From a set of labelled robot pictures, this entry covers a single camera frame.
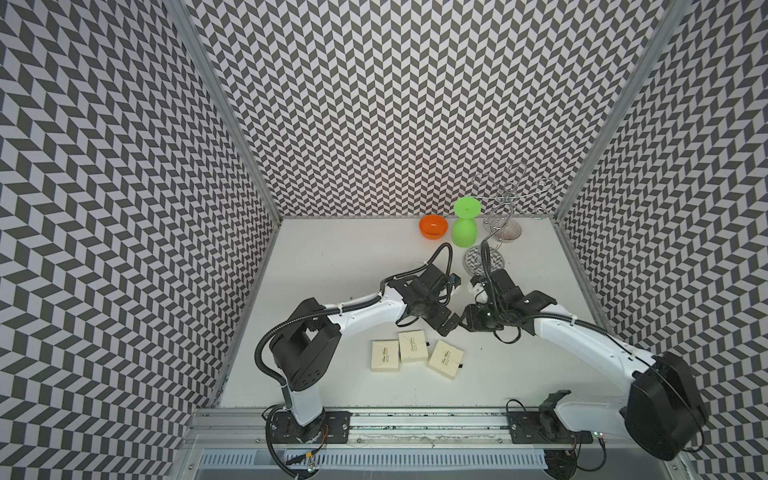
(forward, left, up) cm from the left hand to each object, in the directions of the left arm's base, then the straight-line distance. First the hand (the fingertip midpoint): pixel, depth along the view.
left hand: (440, 315), depth 85 cm
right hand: (-4, -6, +1) cm, 7 cm away
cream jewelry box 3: (-11, -1, -3) cm, 11 cm away
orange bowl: (+39, -1, -5) cm, 40 cm away
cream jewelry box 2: (-8, +8, -4) cm, 12 cm away
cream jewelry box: (-10, +16, -3) cm, 19 cm away
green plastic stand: (+21, -7, +14) cm, 26 cm away
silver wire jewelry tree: (+23, -18, +26) cm, 39 cm away
